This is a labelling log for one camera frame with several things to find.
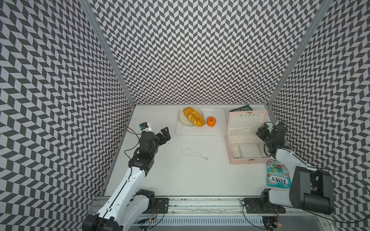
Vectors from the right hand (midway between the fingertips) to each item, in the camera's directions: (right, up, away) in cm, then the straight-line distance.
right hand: (262, 133), depth 90 cm
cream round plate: (-50, +9, +19) cm, 54 cm away
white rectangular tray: (-24, +1, +17) cm, 29 cm away
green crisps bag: (-1, +17, +22) cm, 28 cm away
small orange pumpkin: (-31, +7, +12) cm, 34 cm away
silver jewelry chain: (-38, -16, +1) cm, 41 cm away
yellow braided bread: (-41, +9, +14) cm, 44 cm away
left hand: (-62, +2, -10) cm, 63 cm away
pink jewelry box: (-13, -7, -3) cm, 15 cm away
